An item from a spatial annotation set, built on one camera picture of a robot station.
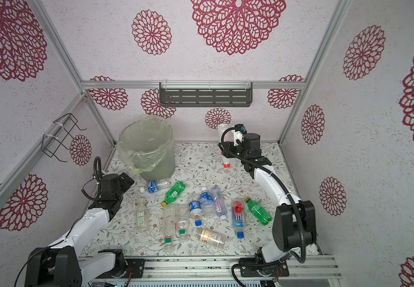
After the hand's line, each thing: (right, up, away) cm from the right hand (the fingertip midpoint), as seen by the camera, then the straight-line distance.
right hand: (222, 141), depth 83 cm
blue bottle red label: (+8, -35, -1) cm, 36 cm away
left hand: (-48, -19, +5) cm, 52 cm away
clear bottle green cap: (-19, -37, +5) cm, 42 cm away
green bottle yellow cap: (-25, -25, +8) cm, 36 cm away
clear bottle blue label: (-35, -23, +11) cm, 44 cm away
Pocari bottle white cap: (-8, -30, +5) cm, 31 cm away
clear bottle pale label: (-38, -35, +1) cm, 52 cm away
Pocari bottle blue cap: (-13, -31, +3) cm, 34 cm away
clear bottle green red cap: (-25, -41, +2) cm, 48 cm away
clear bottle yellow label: (-6, -43, -5) cm, 43 cm away
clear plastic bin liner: (-42, +1, +17) cm, 46 cm away
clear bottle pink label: (-1, -30, +5) cm, 30 cm away
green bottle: (+17, -33, +2) cm, 38 cm away
